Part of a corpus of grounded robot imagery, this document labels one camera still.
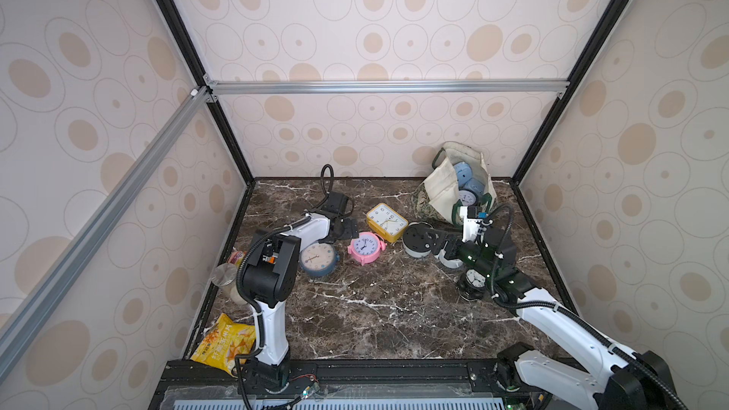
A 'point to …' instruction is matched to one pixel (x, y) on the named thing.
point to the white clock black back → (417, 239)
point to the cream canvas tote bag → (439, 196)
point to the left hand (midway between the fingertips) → (353, 229)
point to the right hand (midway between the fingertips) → (445, 229)
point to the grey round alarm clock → (318, 259)
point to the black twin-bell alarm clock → (468, 197)
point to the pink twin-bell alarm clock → (365, 247)
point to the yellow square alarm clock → (385, 222)
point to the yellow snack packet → (223, 343)
